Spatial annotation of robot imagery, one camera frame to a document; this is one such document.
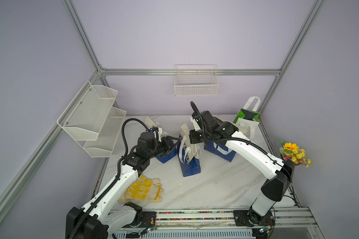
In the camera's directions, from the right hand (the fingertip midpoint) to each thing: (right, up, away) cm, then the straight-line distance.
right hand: (192, 138), depth 78 cm
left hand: (-7, -2, -4) cm, 8 cm away
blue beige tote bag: (-13, -12, +16) cm, 24 cm away
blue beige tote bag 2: (-2, -7, -2) cm, 8 cm away
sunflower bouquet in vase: (+48, -6, -7) cm, 48 cm away
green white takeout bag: (+33, +11, +8) cm, 36 cm away
